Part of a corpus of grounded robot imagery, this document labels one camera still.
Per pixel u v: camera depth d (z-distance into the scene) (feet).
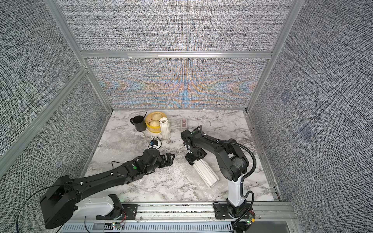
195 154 2.55
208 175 2.58
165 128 3.03
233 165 1.65
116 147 3.20
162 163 2.37
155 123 3.35
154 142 2.39
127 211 2.41
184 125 3.49
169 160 2.40
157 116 3.54
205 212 2.45
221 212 2.38
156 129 3.38
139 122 3.30
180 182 2.75
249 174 1.62
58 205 1.34
